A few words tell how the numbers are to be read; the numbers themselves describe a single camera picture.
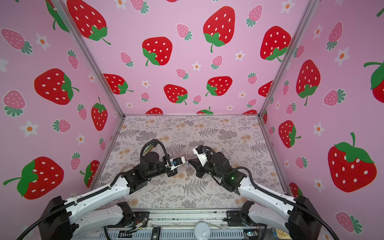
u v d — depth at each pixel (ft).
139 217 2.45
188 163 2.38
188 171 3.02
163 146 1.91
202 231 2.17
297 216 1.31
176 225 2.40
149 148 3.30
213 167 1.95
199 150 2.06
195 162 2.25
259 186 1.65
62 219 1.30
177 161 1.98
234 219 2.41
